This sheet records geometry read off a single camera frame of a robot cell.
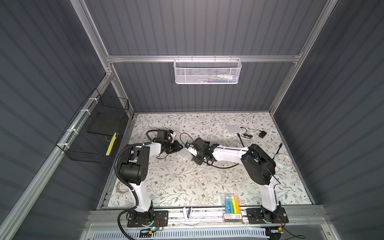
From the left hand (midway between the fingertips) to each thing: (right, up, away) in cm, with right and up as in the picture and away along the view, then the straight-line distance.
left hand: (182, 147), depth 99 cm
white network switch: (+38, +12, +10) cm, 41 cm away
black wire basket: (-42, +9, -27) cm, 51 cm away
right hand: (+10, -5, -2) cm, 12 cm away
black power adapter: (+57, +8, +6) cm, 58 cm away
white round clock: (+63, -8, -8) cm, 64 cm away
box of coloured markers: (+28, -28, -23) cm, 46 cm away
